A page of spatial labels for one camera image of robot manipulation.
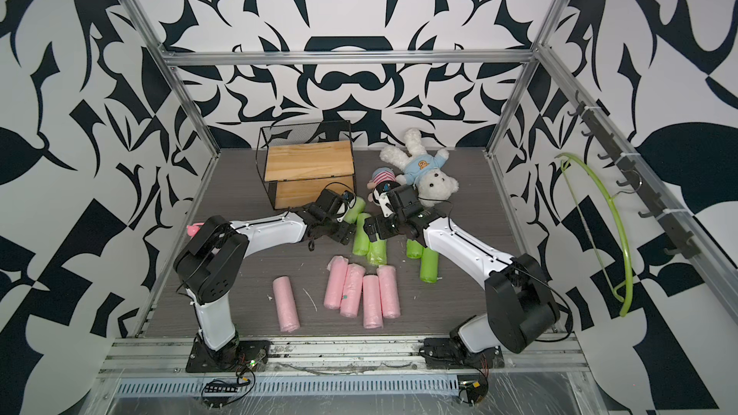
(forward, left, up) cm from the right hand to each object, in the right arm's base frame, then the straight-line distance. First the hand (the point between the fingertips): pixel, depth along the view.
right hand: (378, 218), depth 87 cm
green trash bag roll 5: (-11, -15, -9) cm, 21 cm away
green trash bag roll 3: (-7, 0, -8) cm, 11 cm away
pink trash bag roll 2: (-12, +13, -8) cm, 19 cm away
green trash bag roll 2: (-4, +5, -9) cm, 11 cm away
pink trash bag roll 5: (-18, -3, -9) cm, 21 cm away
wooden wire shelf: (+19, +26, +5) cm, 33 cm away
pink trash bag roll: (-24, +25, -9) cm, 36 cm away
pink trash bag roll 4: (-22, +2, -9) cm, 23 cm away
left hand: (+4, +11, -8) cm, 14 cm away
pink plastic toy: (-3, +54, +1) cm, 54 cm away
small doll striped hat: (+21, -3, -5) cm, 22 cm away
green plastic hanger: (-24, -49, +18) cm, 57 cm away
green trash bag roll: (+5, +8, -5) cm, 10 cm away
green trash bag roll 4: (-6, -11, -9) cm, 16 cm away
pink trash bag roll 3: (-21, +8, -9) cm, 24 cm away
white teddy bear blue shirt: (+22, -16, -4) cm, 27 cm away
